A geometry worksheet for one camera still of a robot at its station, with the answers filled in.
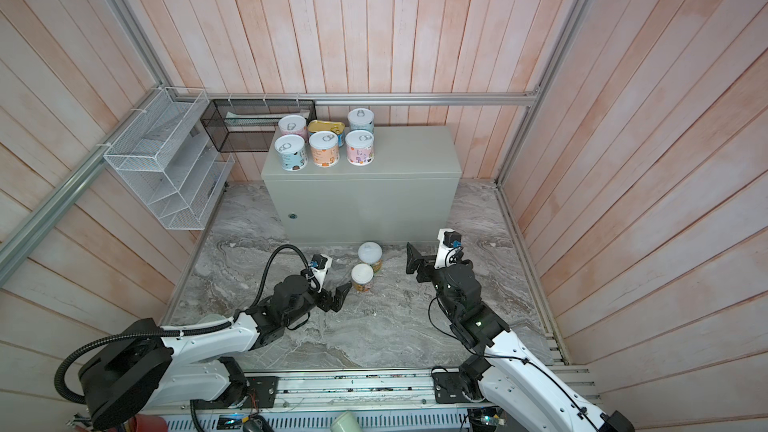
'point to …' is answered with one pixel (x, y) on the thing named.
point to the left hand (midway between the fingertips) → (338, 282)
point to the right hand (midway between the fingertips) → (424, 243)
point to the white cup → (346, 423)
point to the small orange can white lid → (362, 275)
